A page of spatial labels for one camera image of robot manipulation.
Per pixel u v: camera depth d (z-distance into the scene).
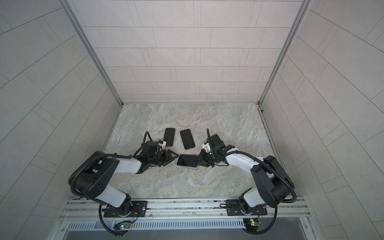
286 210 0.71
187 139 0.97
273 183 0.43
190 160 0.91
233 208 0.71
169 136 0.97
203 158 0.73
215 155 0.66
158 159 0.77
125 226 0.64
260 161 0.46
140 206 0.71
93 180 0.43
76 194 0.43
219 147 0.68
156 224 0.68
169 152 0.81
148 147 0.71
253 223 0.68
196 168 0.84
